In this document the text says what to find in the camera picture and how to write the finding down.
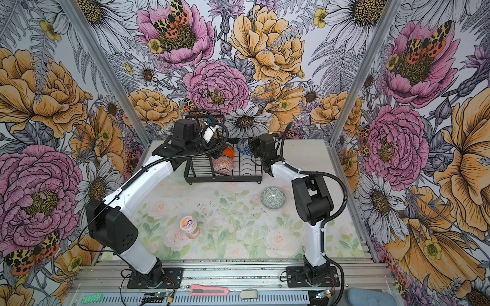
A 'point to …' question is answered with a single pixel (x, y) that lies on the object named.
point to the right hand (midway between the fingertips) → (246, 140)
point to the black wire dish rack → (234, 164)
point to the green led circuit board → (94, 298)
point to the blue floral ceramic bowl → (244, 146)
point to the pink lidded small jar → (189, 224)
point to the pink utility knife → (198, 289)
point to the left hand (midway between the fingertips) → (217, 143)
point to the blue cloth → (365, 297)
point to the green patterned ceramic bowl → (273, 197)
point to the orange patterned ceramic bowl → (223, 165)
